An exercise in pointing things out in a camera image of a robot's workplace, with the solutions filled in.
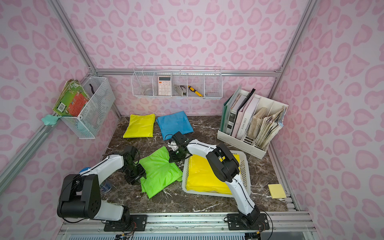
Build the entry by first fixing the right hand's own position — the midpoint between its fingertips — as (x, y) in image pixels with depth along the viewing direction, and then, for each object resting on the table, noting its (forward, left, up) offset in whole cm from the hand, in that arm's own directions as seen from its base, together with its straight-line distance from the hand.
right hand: (169, 161), depth 94 cm
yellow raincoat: (-13, -21, +6) cm, 25 cm away
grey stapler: (+40, -5, +24) cm, 47 cm away
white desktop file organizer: (+21, -45, +27) cm, 56 cm away
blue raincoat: (+31, +4, 0) cm, 31 cm away
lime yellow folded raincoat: (+29, +26, 0) cm, 39 cm away
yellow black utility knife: (+38, -15, +25) cm, 48 cm away
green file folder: (+19, -34, +26) cm, 47 cm away
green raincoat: (-9, +3, +1) cm, 9 cm away
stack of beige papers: (+14, -57, +15) cm, 60 cm away
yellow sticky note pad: (-16, -63, -5) cm, 65 cm away
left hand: (-10, +13, +1) cm, 16 cm away
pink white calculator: (+38, +3, +29) cm, 48 cm away
